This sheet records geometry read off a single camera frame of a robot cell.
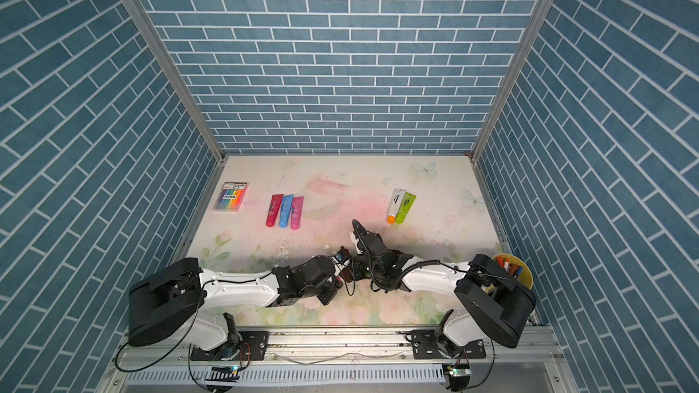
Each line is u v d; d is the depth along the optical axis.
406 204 1.04
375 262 0.67
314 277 0.66
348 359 0.73
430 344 0.74
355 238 0.80
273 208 1.02
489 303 0.44
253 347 0.73
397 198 1.05
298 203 1.05
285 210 1.02
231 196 1.05
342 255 0.91
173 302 0.43
